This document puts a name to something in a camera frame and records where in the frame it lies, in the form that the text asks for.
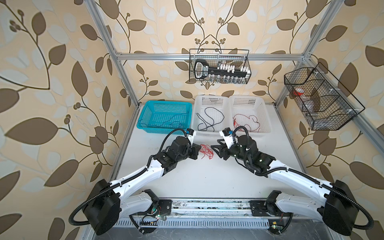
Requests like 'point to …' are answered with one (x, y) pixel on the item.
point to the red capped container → (299, 91)
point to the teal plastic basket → (163, 117)
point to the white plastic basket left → (210, 114)
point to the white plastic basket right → (250, 112)
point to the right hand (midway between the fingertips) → (215, 144)
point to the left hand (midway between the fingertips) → (202, 146)
